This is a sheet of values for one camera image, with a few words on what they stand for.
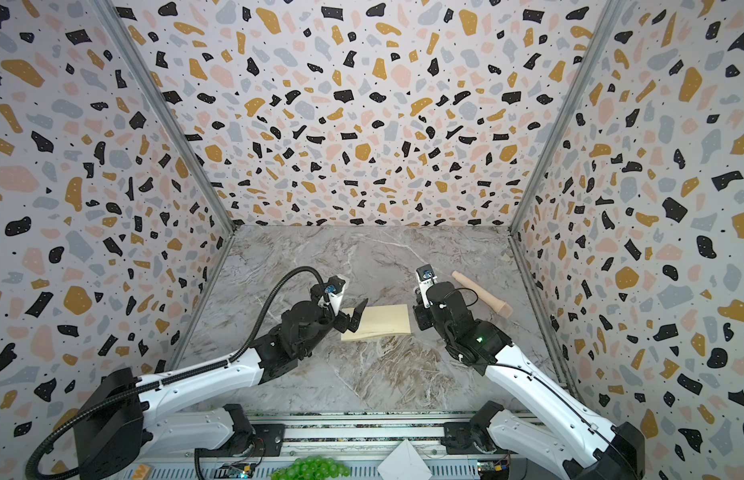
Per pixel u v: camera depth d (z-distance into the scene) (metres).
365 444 0.75
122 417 0.40
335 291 0.64
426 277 0.65
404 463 0.68
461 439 0.73
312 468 0.68
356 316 0.70
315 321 0.57
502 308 0.95
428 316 0.66
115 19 0.70
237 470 0.70
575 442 0.40
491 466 0.71
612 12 0.71
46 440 0.35
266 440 0.74
